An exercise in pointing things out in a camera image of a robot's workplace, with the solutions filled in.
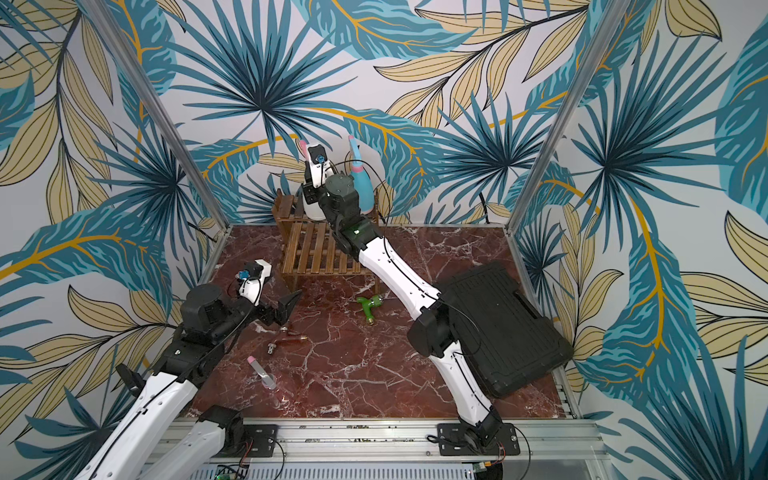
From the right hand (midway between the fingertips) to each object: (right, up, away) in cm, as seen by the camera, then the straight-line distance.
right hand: (274, 176), depth 68 cm
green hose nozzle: (+22, -33, +27) cm, 48 cm away
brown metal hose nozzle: (-4, -44, +20) cm, 48 cm away
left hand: (+1, -25, +3) cm, 26 cm away
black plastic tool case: (+59, -40, +18) cm, 73 cm away
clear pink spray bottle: (-1, -47, 0) cm, 47 cm away
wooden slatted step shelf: (+1, -15, +26) cm, 30 cm away
